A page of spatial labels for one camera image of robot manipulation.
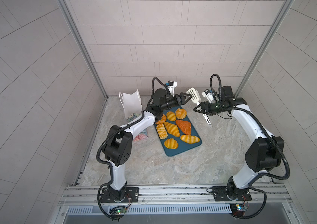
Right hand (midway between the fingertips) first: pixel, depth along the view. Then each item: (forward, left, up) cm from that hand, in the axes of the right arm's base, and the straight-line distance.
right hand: (196, 109), depth 80 cm
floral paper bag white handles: (+10, +39, -2) cm, 41 cm away
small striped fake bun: (+9, +14, -17) cm, 24 cm away
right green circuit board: (-46, -15, -24) cm, 54 cm away
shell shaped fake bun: (-12, +16, -17) cm, 26 cm away
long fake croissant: (-2, +14, -17) cm, 22 cm away
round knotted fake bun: (+11, +7, -16) cm, 21 cm away
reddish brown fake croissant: (0, +5, -17) cm, 18 cm away
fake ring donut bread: (+7, +21, -19) cm, 29 cm away
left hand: (+3, +3, +9) cm, 10 cm away
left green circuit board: (-44, +43, -19) cm, 64 cm away
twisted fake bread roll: (-9, +4, -19) cm, 21 cm away
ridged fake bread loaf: (-3, +21, -17) cm, 28 cm away
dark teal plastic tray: (-13, +9, -21) cm, 26 cm away
